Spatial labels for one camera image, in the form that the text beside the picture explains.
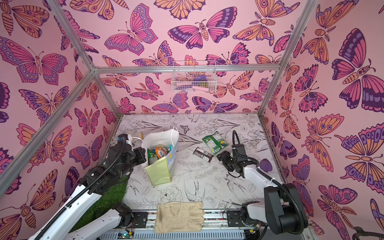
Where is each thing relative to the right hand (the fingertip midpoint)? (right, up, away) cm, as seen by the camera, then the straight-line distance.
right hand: (219, 156), depth 89 cm
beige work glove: (-23, -28, -14) cm, 39 cm away
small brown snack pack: (-10, 0, +7) cm, 12 cm away
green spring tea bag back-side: (-2, +7, +11) cm, 13 cm away
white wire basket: (-15, +50, +6) cm, 52 cm away
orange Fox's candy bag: (-33, +5, -10) cm, 35 cm away
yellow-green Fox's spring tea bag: (-38, +2, -8) cm, 39 cm away
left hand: (-37, +8, -19) cm, 43 cm away
